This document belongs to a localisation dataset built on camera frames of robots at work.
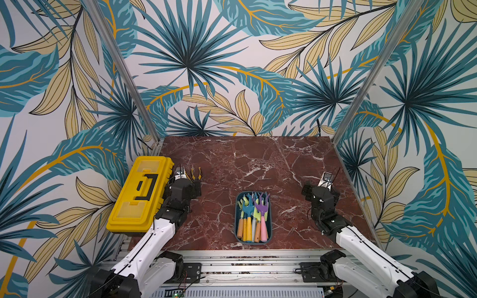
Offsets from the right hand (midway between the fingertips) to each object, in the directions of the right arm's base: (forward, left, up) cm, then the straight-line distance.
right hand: (320, 184), depth 81 cm
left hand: (+3, +60, -2) cm, 60 cm away
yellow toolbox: (-4, +76, +1) cm, 76 cm away
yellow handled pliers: (+15, +57, -14) cm, 60 cm away
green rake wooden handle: (-2, +35, -14) cm, 38 cm away
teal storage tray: (-9, +29, -9) cm, 31 cm away
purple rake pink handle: (-6, +25, -9) cm, 27 cm away
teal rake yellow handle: (-13, +32, -9) cm, 36 cm away
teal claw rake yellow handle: (-3, +31, -9) cm, 33 cm away
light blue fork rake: (-14, +30, -11) cm, 35 cm away
